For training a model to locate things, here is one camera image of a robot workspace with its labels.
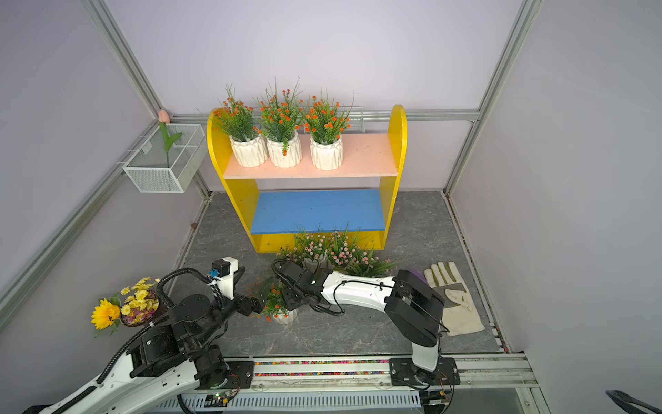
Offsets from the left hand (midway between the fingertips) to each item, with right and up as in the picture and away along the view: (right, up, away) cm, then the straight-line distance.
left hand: (259, 276), depth 67 cm
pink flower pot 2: (+12, +5, +16) cm, 21 cm away
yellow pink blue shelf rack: (-2, +20, +32) cm, 38 cm away
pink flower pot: (+6, +3, +17) cm, 18 cm away
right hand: (+5, -10, +15) cm, 19 cm away
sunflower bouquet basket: (-29, -6, -5) cm, 30 cm away
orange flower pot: (+3, -10, +4) cm, 11 cm away
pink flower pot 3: (+22, +4, +15) cm, 27 cm away
